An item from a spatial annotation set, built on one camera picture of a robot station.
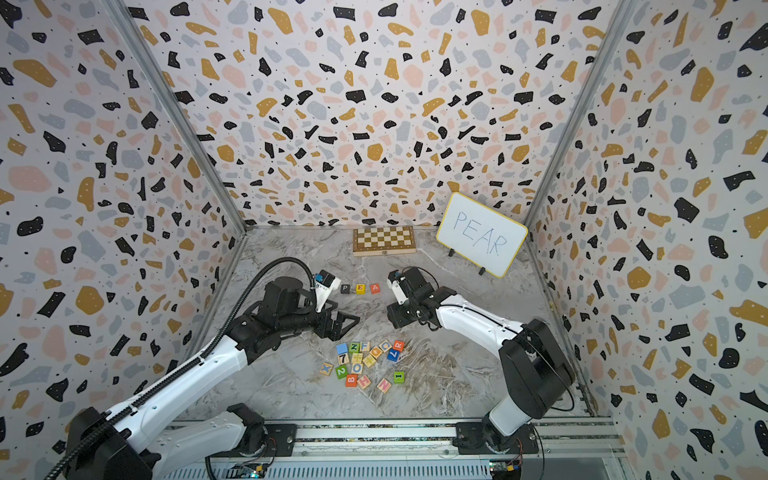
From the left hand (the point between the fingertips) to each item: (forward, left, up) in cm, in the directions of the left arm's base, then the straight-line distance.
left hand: (350, 312), depth 76 cm
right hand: (+5, -11, -11) cm, 17 cm away
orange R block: (-1, -12, -19) cm, 22 cm away
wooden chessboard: (+40, -8, -16) cm, 44 cm away
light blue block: (-2, +5, -18) cm, 19 cm away
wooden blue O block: (-7, 0, -19) cm, 20 cm away
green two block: (-9, +4, -18) cm, 20 cm away
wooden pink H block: (-11, -2, -19) cm, 22 cm away
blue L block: (-4, -10, -19) cm, 22 cm away
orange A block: (+20, -4, -19) cm, 28 cm away
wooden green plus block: (-6, -3, -18) cm, 19 cm away
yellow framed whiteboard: (+34, -41, -8) cm, 54 cm away
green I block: (-10, -12, -18) cm, 24 cm away
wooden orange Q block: (-3, -5, -18) cm, 19 cm away
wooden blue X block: (-7, +9, -19) cm, 22 cm away
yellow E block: (+19, +1, -18) cm, 26 cm away
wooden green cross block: (-5, 0, -18) cm, 18 cm away
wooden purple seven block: (-5, +4, -18) cm, 19 cm away
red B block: (-11, +1, -19) cm, 22 cm away
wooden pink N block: (-12, -8, -18) cm, 23 cm away
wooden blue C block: (-1, -8, -19) cm, 20 cm away
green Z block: (-2, +1, -17) cm, 17 cm away
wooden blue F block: (-1, -2, -18) cm, 19 cm away
